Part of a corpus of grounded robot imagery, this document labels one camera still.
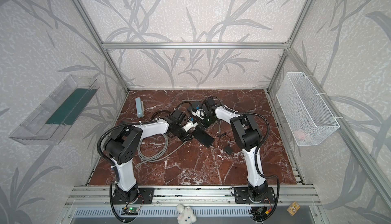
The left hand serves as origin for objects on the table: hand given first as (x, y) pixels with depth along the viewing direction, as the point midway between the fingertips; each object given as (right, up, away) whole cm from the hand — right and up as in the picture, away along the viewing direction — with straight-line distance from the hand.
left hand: (193, 133), depth 94 cm
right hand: (+3, +5, +4) cm, 7 cm away
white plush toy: (-1, -30, -29) cm, 41 cm away
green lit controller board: (-29, -33, -22) cm, 49 cm away
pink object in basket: (+53, +4, -21) cm, 57 cm away
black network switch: (+6, -2, -1) cm, 7 cm away
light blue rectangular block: (-38, +16, +11) cm, 43 cm away
